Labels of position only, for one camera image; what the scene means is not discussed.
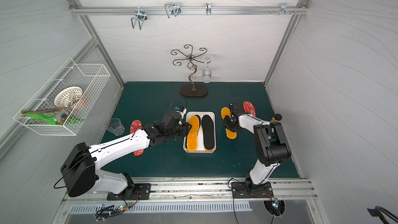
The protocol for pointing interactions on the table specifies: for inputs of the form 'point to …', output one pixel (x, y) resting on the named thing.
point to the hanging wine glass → (207, 73)
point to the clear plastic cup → (116, 127)
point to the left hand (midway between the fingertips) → (190, 126)
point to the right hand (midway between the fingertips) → (226, 124)
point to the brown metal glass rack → (197, 90)
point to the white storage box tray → (200, 146)
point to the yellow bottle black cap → (277, 117)
